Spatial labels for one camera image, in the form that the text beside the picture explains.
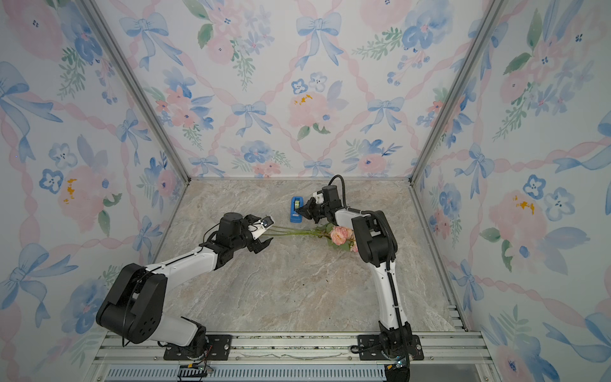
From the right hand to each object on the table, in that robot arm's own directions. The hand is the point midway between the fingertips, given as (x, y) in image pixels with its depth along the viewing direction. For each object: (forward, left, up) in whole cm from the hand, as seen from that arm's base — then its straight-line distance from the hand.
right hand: (296, 208), depth 103 cm
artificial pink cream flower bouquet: (-16, -18, +2) cm, 24 cm away
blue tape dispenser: (+2, 0, +1) cm, 2 cm away
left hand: (-13, +11, +6) cm, 18 cm away
